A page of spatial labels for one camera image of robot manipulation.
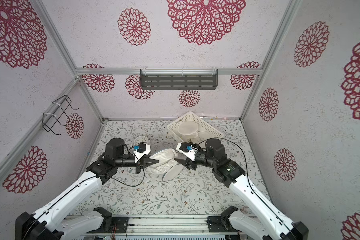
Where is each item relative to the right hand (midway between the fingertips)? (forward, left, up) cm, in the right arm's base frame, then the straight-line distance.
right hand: (182, 151), depth 69 cm
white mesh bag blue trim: (-4, +7, -8) cm, 11 cm away
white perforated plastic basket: (+34, -16, -25) cm, 45 cm away
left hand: (-3, +12, -3) cm, 13 cm away
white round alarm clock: (+24, +29, -22) cm, 44 cm away
